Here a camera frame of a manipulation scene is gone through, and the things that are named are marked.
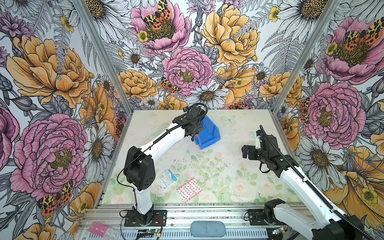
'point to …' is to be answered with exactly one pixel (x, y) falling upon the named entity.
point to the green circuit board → (151, 231)
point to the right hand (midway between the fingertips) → (250, 153)
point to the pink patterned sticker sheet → (189, 190)
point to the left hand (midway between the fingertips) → (195, 130)
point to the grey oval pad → (208, 229)
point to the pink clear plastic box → (102, 231)
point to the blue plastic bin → (210, 135)
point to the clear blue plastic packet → (167, 178)
